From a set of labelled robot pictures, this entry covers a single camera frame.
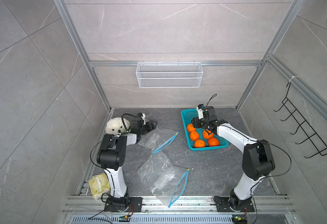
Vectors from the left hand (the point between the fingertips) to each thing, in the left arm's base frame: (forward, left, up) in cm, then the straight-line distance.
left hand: (156, 122), depth 99 cm
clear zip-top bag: (-9, -1, -9) cm, 13 cm away
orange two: (-17, -29, -2) cm, 34 cm away
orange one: (-17, -38, -3) cm, 42 cm away
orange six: (-10, -35, -5) cm, 37 cm away
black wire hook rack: (-36, -74, +24) cm, 86 cm away
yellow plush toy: (-40, +32, -5) cm, 51 cm away
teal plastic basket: (+9, -24, -3) cm, 26 cm away
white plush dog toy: (-10, +25, +11) cm, 29 cm away
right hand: (-3, -28, +5) cm, 28 cm away
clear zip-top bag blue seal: (-40, -6, -4) cm, 40 cm away
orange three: (-4, -25, -4) cm, 25 cm away
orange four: (-10, -27, -4) cm, 29 cm away
